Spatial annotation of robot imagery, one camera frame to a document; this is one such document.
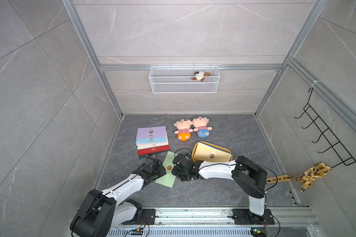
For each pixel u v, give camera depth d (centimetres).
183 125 104
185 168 68
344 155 59
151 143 101
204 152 94
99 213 41
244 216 73
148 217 74
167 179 86
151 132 109
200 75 88
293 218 75
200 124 104
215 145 94
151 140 104
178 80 100
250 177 50
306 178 69
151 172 68
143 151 98
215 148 93
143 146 101
